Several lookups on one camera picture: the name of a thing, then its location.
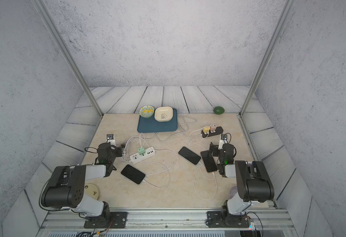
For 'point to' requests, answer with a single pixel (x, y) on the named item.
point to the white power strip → (136, 157)
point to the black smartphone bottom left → (133, 174)
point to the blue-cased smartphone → (190, 155)
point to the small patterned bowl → (147, 111)
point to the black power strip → (219, 130)
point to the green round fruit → (218, 110)
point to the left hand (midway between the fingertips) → (118, 143)
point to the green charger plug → (141, 151)
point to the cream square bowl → (163, 114)
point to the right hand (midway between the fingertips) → (220, 142)
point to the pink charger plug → (213, 127)
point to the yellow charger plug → (206, 129)
